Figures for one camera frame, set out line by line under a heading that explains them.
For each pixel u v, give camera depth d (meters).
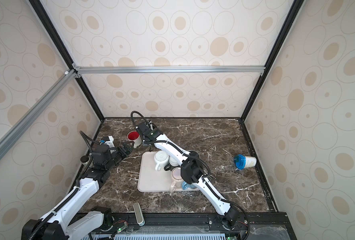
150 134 0.70
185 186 0.78
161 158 0.87
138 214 0.73
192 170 0.65
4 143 0.54
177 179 0.77
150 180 0.88
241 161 0.89
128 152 0.73
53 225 0.40
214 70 1.68
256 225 0.74
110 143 0.73
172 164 0.85
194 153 0.63
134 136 1.02
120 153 0.72
